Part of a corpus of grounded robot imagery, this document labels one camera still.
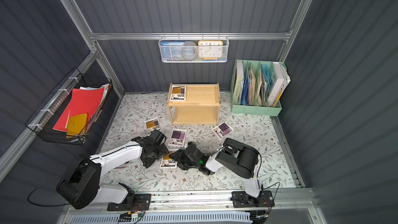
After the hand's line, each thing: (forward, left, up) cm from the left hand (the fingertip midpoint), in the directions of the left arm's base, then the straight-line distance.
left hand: (161, 156), depth 87 cm
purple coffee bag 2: (+16, -37, 0) cm, 40 cm away
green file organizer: (+37, -59, +19) cm, 72 cm away
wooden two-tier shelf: (+22, -19, +20) cm, 35 cm away
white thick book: (+38, -72, +25) cm, 85 cm away
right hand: (-2, -7, +3) cm, 8 cm away
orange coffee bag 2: (+28, -10, +22) cm, 37 cm away
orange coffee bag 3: (+21, +10, 0) cm, 23 cm away
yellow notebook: (+4, +32, +28) cm, 43 cm away
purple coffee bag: (+12, -8, 0) cm, 15 cm away
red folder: (+15, +33, +31) cm, 48 cm away
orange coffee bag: (-4, -4, +1) cm, 6 cm away
